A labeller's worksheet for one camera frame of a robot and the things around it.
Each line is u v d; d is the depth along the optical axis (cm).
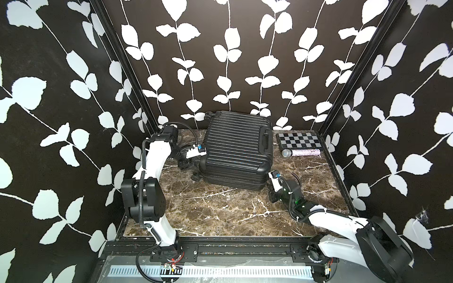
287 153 104
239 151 84
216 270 78
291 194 65
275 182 75
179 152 73
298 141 113
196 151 75
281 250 77
